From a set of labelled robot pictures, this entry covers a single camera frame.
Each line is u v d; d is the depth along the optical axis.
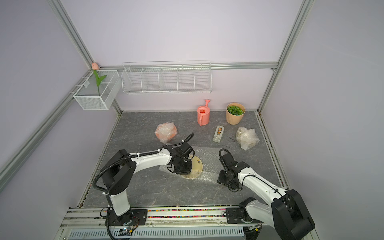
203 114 1.05
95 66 0.89
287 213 0.41
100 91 0.89
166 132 1.02
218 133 1.02
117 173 0.48
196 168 0.89
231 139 1.04
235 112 1.03
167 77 0.98
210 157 0.94
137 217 0.74
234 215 0.74
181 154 0.71
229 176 0.62
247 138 1.02
